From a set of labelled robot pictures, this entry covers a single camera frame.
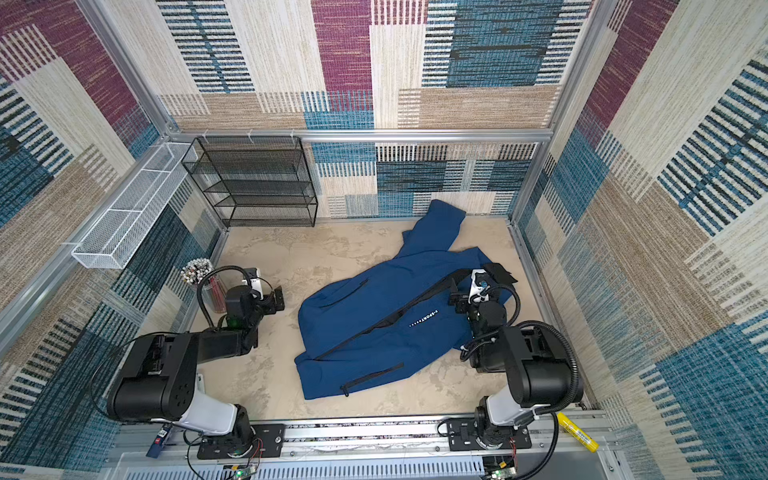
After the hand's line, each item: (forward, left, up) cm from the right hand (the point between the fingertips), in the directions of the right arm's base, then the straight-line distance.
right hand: (468, 281), depth 90 cm
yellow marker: (-39, -20, -9) cm, 44 cm away
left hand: (+3, +62, -2) cm, 62 cm away
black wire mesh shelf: (+41, +71, +7) cm, 83 cm away
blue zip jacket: (-8, +22, -6) cm, 24 cm away
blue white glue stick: (-37, +80, -8) cm, 89 cm away
